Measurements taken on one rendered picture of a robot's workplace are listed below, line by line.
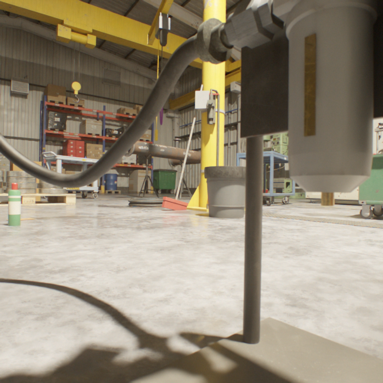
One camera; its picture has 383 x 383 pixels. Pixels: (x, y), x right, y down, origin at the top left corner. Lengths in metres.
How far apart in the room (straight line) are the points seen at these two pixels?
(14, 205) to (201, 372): 1.70
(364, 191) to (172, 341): 2.55
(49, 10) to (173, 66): 11.74
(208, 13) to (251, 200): 3.65
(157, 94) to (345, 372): 0.47
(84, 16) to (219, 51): 12.07
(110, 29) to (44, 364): 12.39
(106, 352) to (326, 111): 0.40
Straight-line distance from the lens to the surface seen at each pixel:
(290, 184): 11.02
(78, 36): 12.17
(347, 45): 0.31
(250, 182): 0.42
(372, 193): 2.88
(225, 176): 2.38
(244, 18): 0.40
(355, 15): 0.32
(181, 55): 0.49
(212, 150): 3.43
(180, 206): 3.28
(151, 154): 7.34
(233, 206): 2.42
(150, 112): 0.52
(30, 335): 0.55
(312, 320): 0.60
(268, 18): 0.38
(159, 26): 6.63
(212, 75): 3.65
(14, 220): 1.99
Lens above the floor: 0.23
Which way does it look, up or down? level
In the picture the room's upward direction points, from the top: 1 degrees clockwise
